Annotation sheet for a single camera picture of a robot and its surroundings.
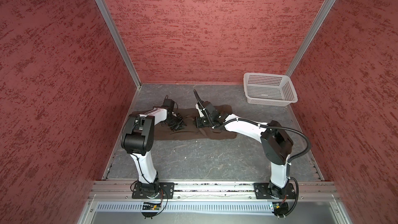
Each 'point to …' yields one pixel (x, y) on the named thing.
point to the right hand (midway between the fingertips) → (194, 125)
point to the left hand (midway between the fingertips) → (186, 127)
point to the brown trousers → (189, 131)
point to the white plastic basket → (269, 89)
